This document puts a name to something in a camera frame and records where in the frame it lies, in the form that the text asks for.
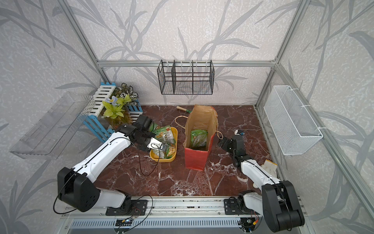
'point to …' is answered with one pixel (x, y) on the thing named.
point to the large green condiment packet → (198, 139)
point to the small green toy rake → (183, 109)
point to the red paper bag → (202, 117)
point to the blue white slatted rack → (95, 122)
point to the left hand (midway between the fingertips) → (153, 140)
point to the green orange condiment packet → (170, 148)
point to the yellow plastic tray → (158, 155)
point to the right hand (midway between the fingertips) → (225, 139)
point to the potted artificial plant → (118, 108)
